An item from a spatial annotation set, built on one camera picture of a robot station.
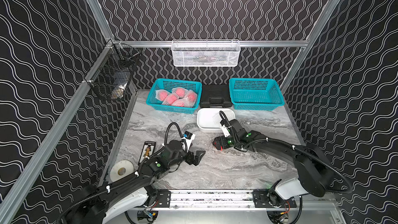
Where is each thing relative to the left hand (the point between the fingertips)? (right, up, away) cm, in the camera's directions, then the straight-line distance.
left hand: (199, 147), depth 78 cm
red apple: (-14, +22, +25) cm, 36 cm away
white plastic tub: (+6, +12, +26) cm, 29 cm away
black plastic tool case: (+11, +28, +29) cm, 42 cm away
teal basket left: (-14, +28, +33) cm, 45 cm away
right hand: (+12, +1, +10) cm, 15 cm away
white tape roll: (-42, -14, +6) cm, 45 cm away
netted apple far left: (-27, +29, +32) cm, 51 cm away
